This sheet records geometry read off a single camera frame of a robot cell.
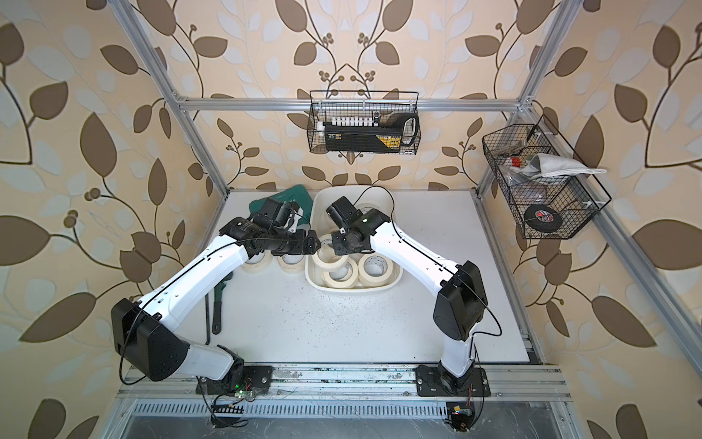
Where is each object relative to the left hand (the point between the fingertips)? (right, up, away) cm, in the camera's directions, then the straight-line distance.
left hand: (311, 243), depth 79 cm
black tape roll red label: (+63, +7, -7) cm, 64 cm away
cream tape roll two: (+23, -12, +8) cm, 27 cm away
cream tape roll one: (+9, -14, +8) cm, 18 cm away
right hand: (+9, -1, +5) cm, 10 cm away
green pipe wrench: (-31, -24, +6) cm, 39 cm away
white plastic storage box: (+16, +13, -5) cm, 21 cm away
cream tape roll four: (+2, -5, 0) cm, 6 cm away
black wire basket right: (+67, +14, -6) cm, 68 cm away
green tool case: (-13, +18, +36) cm, 42 cm away
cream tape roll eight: (-10, -10, +16) cm, 21 cm away
